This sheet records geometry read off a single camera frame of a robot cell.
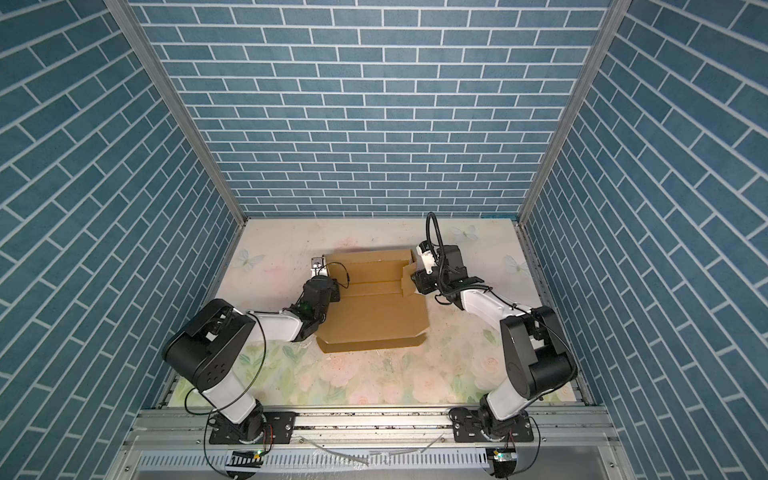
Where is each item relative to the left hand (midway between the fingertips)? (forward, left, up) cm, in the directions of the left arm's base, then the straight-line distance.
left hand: (331, 276), depth 95 cm
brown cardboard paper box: (-7, -15, -7) cm, 18 cm away
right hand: (0, -28, +4) cm, 28 cm away
